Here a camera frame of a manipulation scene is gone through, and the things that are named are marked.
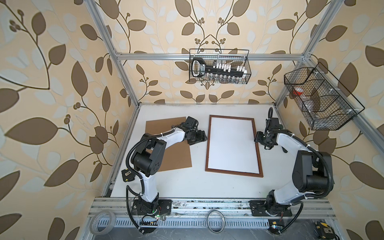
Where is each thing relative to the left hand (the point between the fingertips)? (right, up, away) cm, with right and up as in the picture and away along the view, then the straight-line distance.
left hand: (205, 138), depth 93 cm
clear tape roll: (-53, -37, -25) cm, 69 cm away
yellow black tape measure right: (+52, -38, -27) cm, 70 cm away
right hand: (+35, -2, -1) cm, 35 cm away
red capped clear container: (+51, +28, -12) cm, 59 cm away
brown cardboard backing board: (-18, -12, -1) cm, 22 cm away
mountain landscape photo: (+18, -5, +4) cm, 19 cm away
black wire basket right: (+59, +19, -21) cm, 65 cm away
